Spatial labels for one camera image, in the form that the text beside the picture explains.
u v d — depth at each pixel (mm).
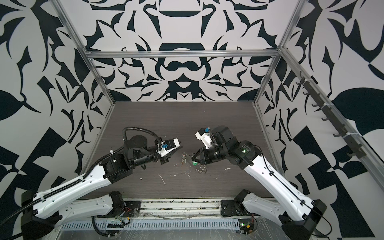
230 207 742
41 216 398
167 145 508
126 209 726
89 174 459
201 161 567
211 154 561
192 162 670
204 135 615
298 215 377
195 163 673
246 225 713
